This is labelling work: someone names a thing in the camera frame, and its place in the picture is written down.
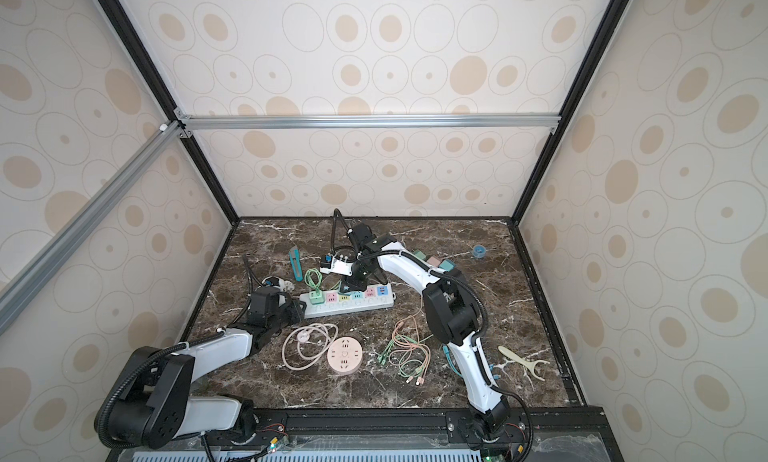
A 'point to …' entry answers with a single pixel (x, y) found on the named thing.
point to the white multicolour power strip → (339, 302)
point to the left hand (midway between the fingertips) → (309, 299)
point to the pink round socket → (344, 355)
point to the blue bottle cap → (479, 251)
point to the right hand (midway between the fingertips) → (345, 281)
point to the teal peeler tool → (295, 257)
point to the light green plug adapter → (316, 299)
